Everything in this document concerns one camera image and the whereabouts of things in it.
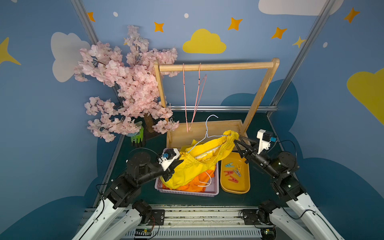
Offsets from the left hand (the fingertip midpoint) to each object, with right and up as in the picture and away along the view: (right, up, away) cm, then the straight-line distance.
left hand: (181, 155), depth 64 cm
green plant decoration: (-33, +6, +40) cm, 53 cm away
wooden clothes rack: (-5, +7, +45) cm, 46 cm away
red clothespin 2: (+27, -15, +25) cm, 39 cm away
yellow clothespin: (+34, -12, +27) cm, 45 cm away
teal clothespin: (+28, -12, +29) cm, 42 cm away
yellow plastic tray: (+31, -16, +25) cm, 43 cm away
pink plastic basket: (+16, -22, +20) cm, 34 cm away
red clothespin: (+29, -18, +22) cm, 41 cm away
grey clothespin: (+32, -15, +24) cm, 43 cm away
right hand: (+26, +8, 0) cm, 27 cm away
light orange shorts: (+8, -18, +14) cm, 24 cm away
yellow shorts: (+6, -2, -1) cm, 7 cm away
